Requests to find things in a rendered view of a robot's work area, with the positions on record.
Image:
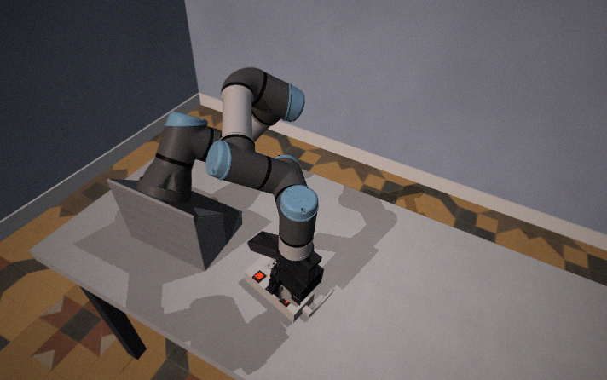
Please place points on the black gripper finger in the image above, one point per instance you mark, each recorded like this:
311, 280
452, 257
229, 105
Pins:
280, 291

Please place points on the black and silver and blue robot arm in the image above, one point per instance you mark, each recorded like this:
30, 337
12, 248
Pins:
230, 156

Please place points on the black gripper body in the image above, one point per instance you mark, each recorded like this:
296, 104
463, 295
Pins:
299, 277

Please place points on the white power strip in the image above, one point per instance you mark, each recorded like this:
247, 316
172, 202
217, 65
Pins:
258, 275

